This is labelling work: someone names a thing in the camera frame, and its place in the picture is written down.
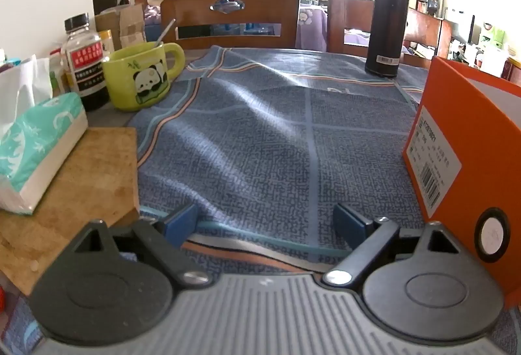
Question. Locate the glass bottle with black cap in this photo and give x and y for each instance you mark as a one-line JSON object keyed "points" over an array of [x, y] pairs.
{"points": [[83, 62]]}

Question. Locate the green panda mug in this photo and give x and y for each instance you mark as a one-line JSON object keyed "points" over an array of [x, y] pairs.
{"points": [[134, 78]]}

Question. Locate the metal spoon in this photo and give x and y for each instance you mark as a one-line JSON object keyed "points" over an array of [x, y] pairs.
{"points": [[165, 31]]}

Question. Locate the wooden cutting board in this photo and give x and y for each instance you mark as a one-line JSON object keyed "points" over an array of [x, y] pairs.
{"points": [[93, 176]]}

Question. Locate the blue patterned tablecloth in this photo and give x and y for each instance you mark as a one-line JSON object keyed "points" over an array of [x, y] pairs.
{"points": [[260, 143]]}

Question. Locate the black thermos flask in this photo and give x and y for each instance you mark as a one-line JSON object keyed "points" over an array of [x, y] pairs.
{"points": [[386, 13]]}

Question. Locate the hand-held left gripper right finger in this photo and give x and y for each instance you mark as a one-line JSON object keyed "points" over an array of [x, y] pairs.
{"points": [[349, 225]]}

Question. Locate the brown cardboard boxes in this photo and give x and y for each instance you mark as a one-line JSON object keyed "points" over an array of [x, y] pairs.
{"points": [[128, 23]]}

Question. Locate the teal tissue pack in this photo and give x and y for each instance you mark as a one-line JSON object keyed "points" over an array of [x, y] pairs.
{"points": [[36, 143]]}

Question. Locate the wooden chair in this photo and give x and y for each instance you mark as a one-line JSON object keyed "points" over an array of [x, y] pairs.
{"points": [[191, 13], [354, 17]]}

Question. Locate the yellow lid jar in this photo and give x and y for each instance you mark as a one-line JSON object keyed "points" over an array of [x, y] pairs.
{"points": [[106, 39]]}

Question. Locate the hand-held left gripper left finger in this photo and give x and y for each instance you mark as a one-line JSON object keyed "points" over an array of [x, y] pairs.
{"points": [[182, 223]]}

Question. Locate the orange cardboard box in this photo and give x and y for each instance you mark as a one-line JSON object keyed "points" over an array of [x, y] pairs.
{"points": [[468, 127]]}

